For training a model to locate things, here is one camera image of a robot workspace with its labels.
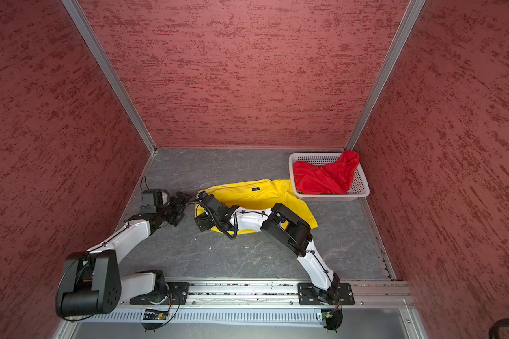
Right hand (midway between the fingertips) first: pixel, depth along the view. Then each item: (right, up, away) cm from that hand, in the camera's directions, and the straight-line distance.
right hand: (205, 219), depth 91 cm
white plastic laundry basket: (+71, +14, +6) cm, 73 cm away
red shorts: (+57, +18, +4) cm, 60 cm away
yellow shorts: (+24, +10, +9) cm, 28 cm away
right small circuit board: (+49, -29, -21) cm, 61 cm away
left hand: (-6, +6, -2) cm, 9 cm away
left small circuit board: (-13, -29, -19) cm, 37 cm away
